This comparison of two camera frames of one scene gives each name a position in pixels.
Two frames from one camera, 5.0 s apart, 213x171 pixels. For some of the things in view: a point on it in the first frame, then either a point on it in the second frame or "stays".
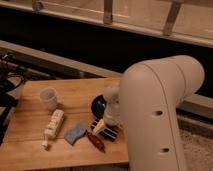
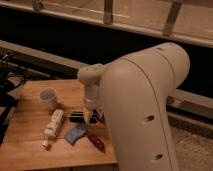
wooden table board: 65,121 stays
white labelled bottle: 54,126 stays
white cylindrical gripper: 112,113 -> 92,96
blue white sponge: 72,135 stays
